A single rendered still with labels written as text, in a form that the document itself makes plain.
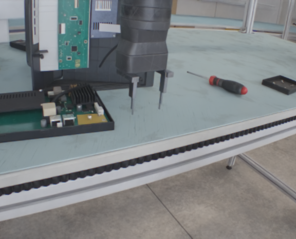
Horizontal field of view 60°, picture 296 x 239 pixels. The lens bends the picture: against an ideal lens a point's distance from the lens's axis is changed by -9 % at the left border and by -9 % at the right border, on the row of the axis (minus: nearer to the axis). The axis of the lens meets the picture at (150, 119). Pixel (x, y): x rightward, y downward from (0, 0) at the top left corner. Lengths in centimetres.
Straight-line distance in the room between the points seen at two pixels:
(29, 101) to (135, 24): 20
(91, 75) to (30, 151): 27
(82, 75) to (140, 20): 25
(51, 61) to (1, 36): 50
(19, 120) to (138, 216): 130
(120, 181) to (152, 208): 130
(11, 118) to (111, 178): 17
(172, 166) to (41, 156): 21
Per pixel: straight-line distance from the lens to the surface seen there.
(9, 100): 47
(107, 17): 54
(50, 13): 52
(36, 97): 47
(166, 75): 43
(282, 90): 73
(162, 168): 46
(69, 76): 61
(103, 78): 59
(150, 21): 39
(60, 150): 37
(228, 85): 62
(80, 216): 165
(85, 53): 53
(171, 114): 48
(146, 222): 163
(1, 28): 101
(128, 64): 41
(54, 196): 40
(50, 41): 53
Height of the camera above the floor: 120
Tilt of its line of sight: 27 degrees down
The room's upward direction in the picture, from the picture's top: 6 degrees clockwise
